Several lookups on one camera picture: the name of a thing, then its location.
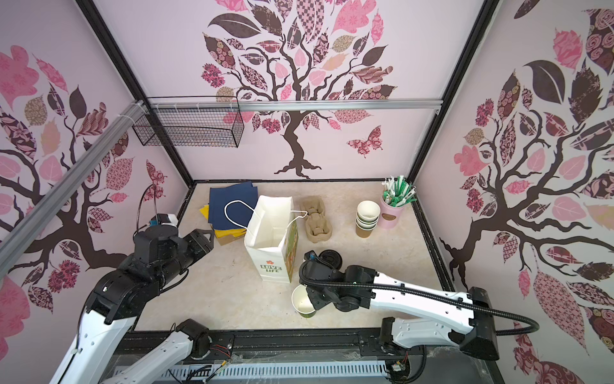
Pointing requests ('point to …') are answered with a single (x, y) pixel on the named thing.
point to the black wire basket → (191, 122)
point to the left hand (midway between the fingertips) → (210, 241)
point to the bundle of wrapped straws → (397, 191)
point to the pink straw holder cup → (388, 216)
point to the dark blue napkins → (230, 206)
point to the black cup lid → (332, 258)
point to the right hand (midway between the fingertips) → (312, 290)
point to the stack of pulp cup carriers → (318, 226)
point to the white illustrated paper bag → (271, 238)
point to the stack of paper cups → (367, 218)
